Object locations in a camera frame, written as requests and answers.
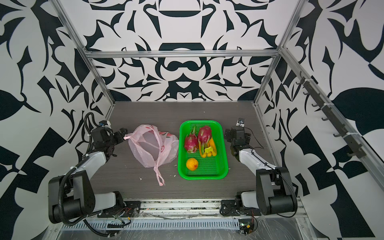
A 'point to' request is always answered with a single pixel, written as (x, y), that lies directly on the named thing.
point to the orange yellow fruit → (192, 164)
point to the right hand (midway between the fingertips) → (238, 130)
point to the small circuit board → (246, 227)
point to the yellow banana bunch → (210, 150)
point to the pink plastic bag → (153, 147)
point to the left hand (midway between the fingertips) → (119, 130)
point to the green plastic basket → (215, 167)
